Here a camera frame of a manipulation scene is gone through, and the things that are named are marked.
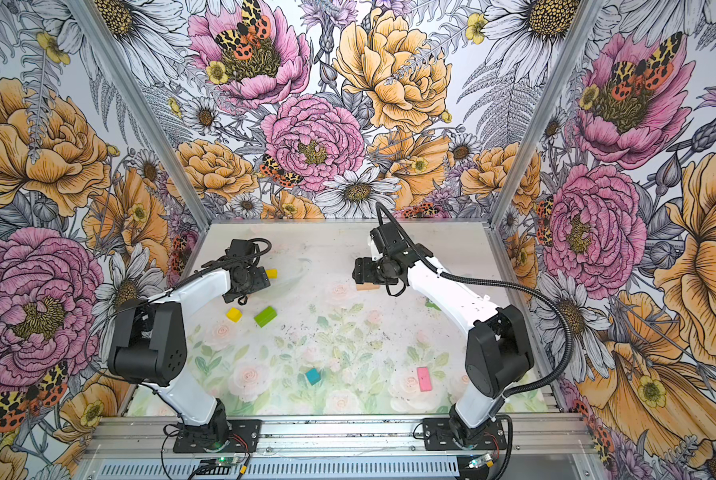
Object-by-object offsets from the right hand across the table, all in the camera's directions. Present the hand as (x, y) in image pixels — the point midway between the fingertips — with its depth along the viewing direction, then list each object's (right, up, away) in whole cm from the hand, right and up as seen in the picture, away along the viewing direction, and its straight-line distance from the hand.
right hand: (365, 283), depth 85 cm
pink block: (+16, -26, -2) cm, 31 cm away
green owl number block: (+21, -8, +13) cm, 26 cm away
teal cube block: (-14, -25, -2) cm, 29 cm away
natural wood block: (0, -3, +21) cm, 21 cm away
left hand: (-36, -4, +10) cm, 38 cm away
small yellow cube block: (-41, -11, +9) cm, 43 cm away
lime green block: (-31, -11, +9) cm, 34 cm away
